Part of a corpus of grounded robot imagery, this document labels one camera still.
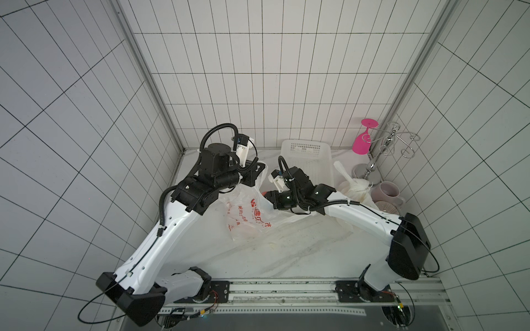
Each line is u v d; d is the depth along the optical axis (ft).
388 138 2.84
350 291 2.37
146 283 1.26
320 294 2.41
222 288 2.42
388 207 3.00
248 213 2.36
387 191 3.20
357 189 2.73
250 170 1.78
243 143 1.81
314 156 3.70
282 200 2.21
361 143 3.37
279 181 2.35
